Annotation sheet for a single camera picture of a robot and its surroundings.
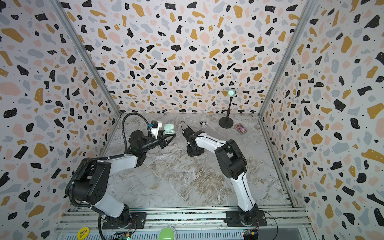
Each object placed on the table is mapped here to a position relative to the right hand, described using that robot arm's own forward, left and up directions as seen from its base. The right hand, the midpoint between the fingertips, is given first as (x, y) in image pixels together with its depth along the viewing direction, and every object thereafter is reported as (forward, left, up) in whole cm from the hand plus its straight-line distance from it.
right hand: (192, 151), depth 97 cm
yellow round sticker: (-44, +49, 0) cm, 66 cm away
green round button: (-44, +9, 0) cm, 45 cm away
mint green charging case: (+2, +12, +22) cm, 25 cm away
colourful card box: (+21, -35, -2) cm, 41 cm away
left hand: (0, +8, +21) cm, 23 cm away
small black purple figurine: (+24, -7, 0) cm, 25 cm away
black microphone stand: (+27, -26, -1) cm, 38 cm away
